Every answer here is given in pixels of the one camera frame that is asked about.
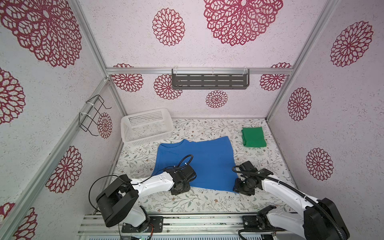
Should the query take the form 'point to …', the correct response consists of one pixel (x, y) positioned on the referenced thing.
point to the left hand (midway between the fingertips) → (184, 191)
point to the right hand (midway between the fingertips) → (235, 188)
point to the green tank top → (253, 137)
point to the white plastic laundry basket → (146, 127)
